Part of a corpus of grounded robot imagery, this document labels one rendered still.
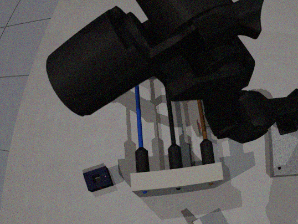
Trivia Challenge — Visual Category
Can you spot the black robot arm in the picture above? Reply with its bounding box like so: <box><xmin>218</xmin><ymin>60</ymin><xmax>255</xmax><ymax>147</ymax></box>
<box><xmin>46</xmin><ymin>0</ymin><xmax>298</xmax><ymax>144</ymax></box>

